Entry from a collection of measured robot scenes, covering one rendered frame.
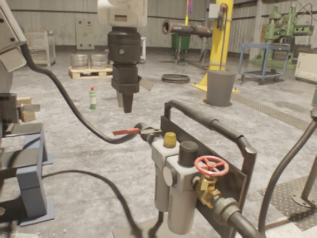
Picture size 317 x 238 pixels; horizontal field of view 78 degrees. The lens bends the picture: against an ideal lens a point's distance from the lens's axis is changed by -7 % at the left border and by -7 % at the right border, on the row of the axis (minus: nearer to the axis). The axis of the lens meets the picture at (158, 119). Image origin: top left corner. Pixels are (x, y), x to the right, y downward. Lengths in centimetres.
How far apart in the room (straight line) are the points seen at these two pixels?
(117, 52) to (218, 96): 225
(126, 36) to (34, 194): 76
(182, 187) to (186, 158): 7
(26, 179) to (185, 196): 66
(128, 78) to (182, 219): 40
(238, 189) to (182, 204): 17
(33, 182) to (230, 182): 77
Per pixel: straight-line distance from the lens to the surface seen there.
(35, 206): 107
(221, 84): 267
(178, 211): 60
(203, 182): 47
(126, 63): 56
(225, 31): 363
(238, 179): 48
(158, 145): 61
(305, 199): 136
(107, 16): 56
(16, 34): 52
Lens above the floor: 74
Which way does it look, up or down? 20 degrees down
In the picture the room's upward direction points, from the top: 3 degrees clockwise
